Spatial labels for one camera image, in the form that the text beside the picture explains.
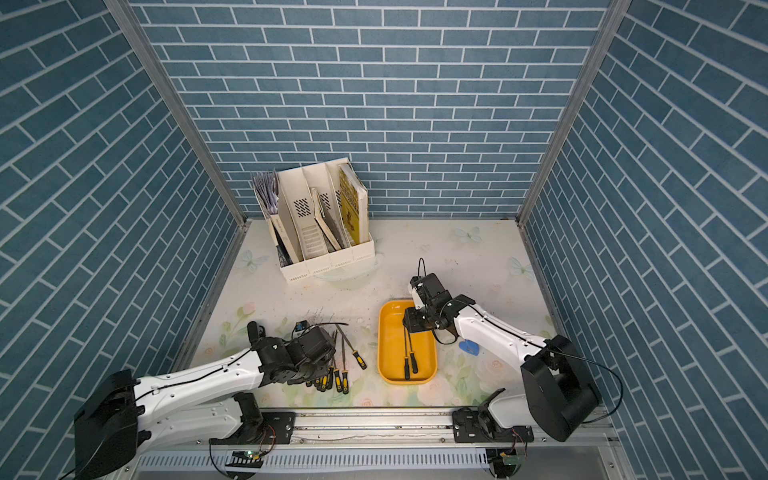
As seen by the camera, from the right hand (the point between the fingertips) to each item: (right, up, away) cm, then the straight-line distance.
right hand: (410, 321), depth 86 cm
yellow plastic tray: (-6, -6, +3) cm, 9 cm away
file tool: (+1, -10, -1) cm, 10 cm away
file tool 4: (-20, -14, -4) cm, 25 cm away
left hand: (-21, -12, -6) cm, 25 cm away
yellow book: (-18, +35, +11) cm, 41 cm away
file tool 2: (-16, -9, 0) cm, 19 cm away
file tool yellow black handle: (-1, -11, -1) cm, 11 cm away
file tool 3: (-18, -14, -5) cm, 24 cm away
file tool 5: (-22, -15, -6) cm, 27 cm away
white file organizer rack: (-39, +29, +30) cm, 57 cm away
